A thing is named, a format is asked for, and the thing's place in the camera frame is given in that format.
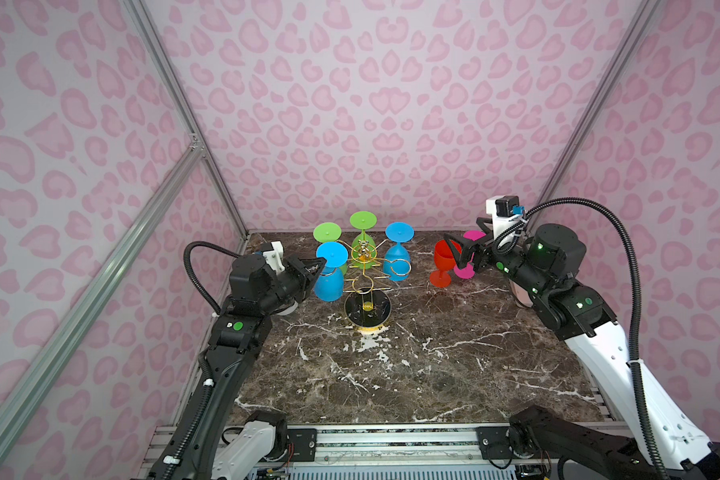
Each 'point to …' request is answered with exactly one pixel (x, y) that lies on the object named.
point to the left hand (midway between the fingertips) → (328, 254)
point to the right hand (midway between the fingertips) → (464, 225)
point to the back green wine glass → (364, 251)
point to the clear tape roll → (288, 309)
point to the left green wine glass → (326, 232)
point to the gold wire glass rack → (367, 304)
